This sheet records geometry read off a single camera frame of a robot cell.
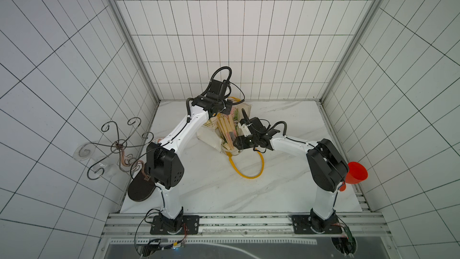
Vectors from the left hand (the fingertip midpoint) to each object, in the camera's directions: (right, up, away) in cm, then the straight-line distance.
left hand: (224, 107), depth 86 cm
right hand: (+8, -16, +8) cm, 20 cm away
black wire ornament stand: (-37, -15, -24) cm, 46 cm away
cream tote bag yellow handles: (-3, -13, +13) cm, 19 cm away
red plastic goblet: (+57, -28, -12) cm, 65 cm away
